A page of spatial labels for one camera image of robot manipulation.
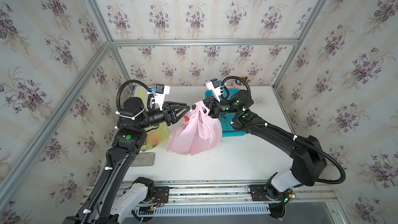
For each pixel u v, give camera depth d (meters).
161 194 0.73
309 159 0.43
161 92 0.52
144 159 0.82
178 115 0.56
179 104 0.60
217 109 0.56
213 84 0.57
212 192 0.75
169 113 0.52
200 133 0.63
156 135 0.87
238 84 1.08
